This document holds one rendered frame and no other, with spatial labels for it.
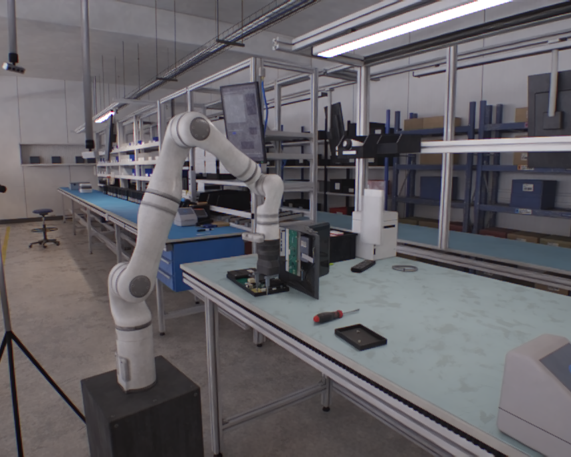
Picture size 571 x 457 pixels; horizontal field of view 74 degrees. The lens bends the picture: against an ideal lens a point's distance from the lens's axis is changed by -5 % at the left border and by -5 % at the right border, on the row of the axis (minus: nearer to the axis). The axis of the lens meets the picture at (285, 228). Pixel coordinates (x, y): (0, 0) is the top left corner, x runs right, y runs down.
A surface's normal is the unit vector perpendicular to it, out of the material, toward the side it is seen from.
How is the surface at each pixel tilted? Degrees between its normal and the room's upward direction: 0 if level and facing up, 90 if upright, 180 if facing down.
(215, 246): 90
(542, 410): 90
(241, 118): 101
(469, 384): 0
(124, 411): 0
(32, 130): 90
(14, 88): 90
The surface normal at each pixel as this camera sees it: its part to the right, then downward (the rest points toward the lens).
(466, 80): -0.82, 0.09
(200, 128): 0.70, 0.11
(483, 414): 0.00, -0.99
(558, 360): 0.25, -0.79
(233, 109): -0.50, 0.32
